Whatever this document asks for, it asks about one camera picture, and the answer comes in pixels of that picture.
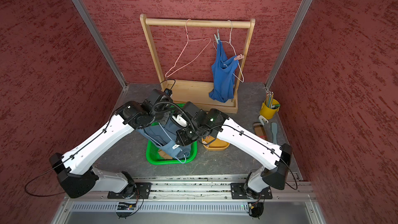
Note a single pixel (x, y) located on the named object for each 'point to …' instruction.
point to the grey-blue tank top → (165, 135)
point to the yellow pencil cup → (270, 107)
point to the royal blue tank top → (224, 71)
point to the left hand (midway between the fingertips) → (162, 114)
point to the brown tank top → (165, 155)
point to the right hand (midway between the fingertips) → (179, 146)
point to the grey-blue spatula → (274, 130)
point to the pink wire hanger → (185, 45)
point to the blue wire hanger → (154, 140)
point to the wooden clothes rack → (199, 93)
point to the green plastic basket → (154, 157)
